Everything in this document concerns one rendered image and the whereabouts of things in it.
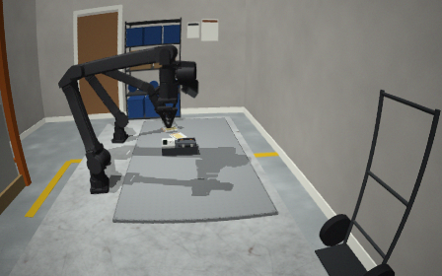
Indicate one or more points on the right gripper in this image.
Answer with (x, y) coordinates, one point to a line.
(162, 100)

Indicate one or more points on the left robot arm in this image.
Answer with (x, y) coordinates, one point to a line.
(121, 120)

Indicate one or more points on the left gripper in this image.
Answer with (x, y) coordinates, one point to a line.
(155, 107)

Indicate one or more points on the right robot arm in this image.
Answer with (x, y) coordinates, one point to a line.
(182, 70)

